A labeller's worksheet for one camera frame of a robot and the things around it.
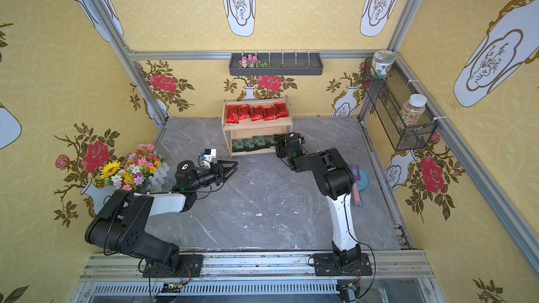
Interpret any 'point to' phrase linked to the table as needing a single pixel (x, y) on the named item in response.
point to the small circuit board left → (170, 287)
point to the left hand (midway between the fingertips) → (232, 163)
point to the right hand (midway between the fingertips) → (279, 134)
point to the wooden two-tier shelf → (250, 125)
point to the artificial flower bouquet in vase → (144, 170)
